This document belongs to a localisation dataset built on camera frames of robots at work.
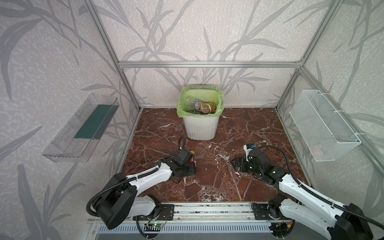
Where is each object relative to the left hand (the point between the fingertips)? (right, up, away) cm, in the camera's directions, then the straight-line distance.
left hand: (195, 166), depth 86 cm
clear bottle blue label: (-4, +37, +5) cm, 38 cm away
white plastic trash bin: (+4, +22, 0) cm, 23 cm away
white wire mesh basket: (+57, +21, -24) cm, 65 cm away
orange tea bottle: (+6, +34, -3) cm, 35 cm away
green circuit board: (-17, -23, -16) cm, 33 cm away
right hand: (+23, +6, -3) cm, 24 cm away
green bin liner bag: (+9, +44, +8) cm, 45 cm away
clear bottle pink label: (-1, +8, -14) cm, 16 cm away
